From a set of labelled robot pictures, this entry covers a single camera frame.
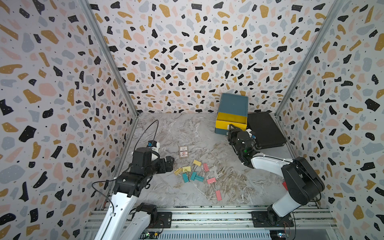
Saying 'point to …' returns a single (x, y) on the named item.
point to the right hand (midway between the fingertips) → (229, 124)
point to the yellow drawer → (223, 120)
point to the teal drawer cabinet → (233, 109)
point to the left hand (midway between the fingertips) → (167, 159)
